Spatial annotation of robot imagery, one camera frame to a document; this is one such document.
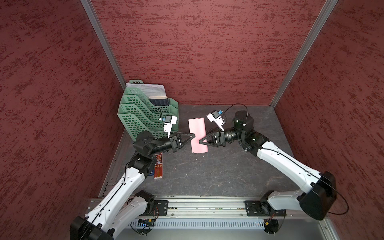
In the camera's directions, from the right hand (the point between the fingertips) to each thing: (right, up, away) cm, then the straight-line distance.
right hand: (200, 145), depth 61 cm
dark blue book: (-28, +23, +44) cm, 57 cm away
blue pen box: (-28, -21, +24) cm, 42 cm away
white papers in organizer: (-32, +30, +36) cm, 57 cm away
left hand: (-3, +2, 0) cm, 4 cm away
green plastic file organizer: (-40, +13, +31) cm, 52 cm away
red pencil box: (-24, -17, +26) cm, 40 cm away
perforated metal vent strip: (+5, -40, +10) cm, 41 cm away
